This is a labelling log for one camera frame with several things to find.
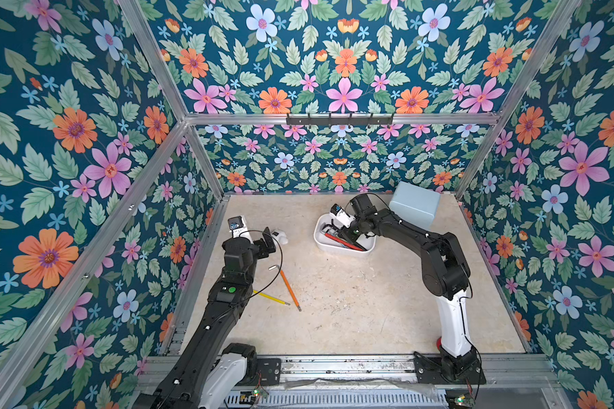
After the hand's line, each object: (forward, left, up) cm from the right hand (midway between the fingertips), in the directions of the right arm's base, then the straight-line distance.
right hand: (343, 229), depth 99 cm
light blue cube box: (+4, -27, +10) cm, 29 cm away
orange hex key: (-22, +20, -6) cm, 30 cm away
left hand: (-15, +28, +18) cm, 36 cm away
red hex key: (-4, -1, -4) cm, 6 cm away
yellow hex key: (-27, +24, -7) cm, 37 cm away
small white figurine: (-3, +25, -3) cm, 26 cm away
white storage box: (-4, +6, -5) cm, 8 cm away
